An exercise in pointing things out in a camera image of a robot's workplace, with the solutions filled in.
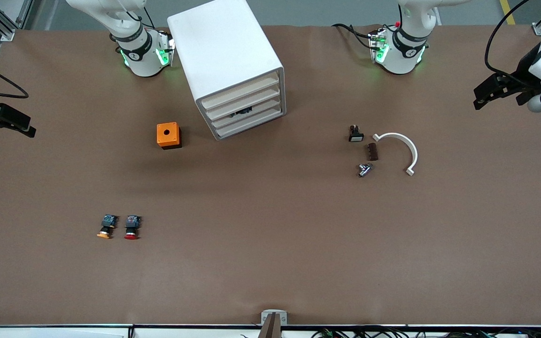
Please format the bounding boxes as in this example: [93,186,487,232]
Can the yellow push button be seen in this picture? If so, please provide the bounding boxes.
[97,215,118,239]

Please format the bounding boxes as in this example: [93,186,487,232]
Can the red push button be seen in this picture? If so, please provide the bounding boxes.
[124,215,141,240]

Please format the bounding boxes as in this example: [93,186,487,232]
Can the orange box with hole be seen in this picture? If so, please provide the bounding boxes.
[156,122,182,150]

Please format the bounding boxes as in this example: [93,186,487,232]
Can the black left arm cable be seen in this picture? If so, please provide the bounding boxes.
[485,0,532,88]

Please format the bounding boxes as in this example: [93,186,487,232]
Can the white curved bracket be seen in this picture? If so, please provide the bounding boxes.
[372,133,418,177]

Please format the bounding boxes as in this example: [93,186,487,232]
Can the black cable at arm base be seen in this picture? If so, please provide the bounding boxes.
[332,23,377,50]

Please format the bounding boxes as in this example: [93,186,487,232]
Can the tangled black cables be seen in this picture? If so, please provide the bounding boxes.
[312,326,541,338]

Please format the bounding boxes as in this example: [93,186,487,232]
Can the grey metal clamp bracket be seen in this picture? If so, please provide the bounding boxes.
[261,310,288,326]

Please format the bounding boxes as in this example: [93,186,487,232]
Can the dark tapered post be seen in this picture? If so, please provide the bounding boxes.
[258,313,283,338]

